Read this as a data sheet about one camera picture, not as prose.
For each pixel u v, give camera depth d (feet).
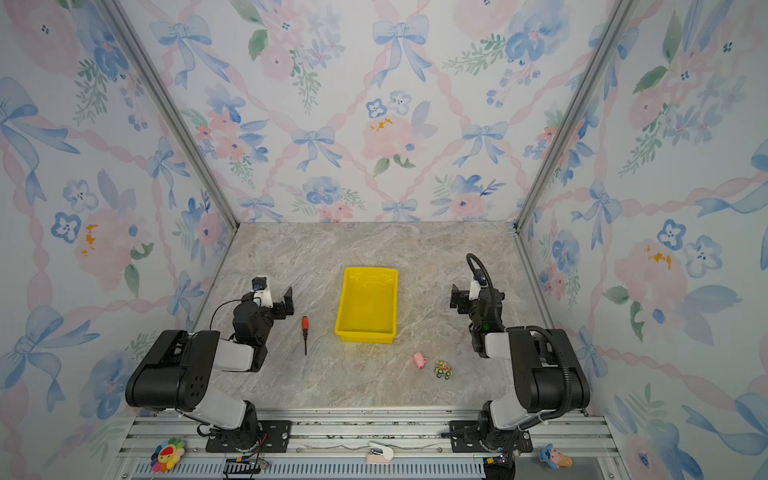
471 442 2.40
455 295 2.79
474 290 2.71
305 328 3.03
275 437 2.43
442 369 2.69
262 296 2.58
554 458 2.26
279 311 2.74
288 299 2.80
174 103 2.84
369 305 3.02
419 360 2.76
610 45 2.40
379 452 2.31
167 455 2.31
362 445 2.41
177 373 1.50
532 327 1.64
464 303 2.78
